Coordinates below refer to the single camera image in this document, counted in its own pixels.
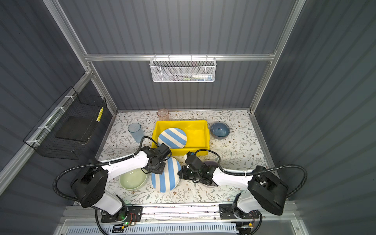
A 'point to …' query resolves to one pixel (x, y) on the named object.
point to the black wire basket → (67, 125)
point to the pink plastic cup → (163, 114)
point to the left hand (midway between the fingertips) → (158, 169)
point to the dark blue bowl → (219, 130)
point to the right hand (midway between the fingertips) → (178, 175)
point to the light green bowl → (134, 180)
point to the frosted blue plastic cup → (135, 130)
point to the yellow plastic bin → (198, 134)
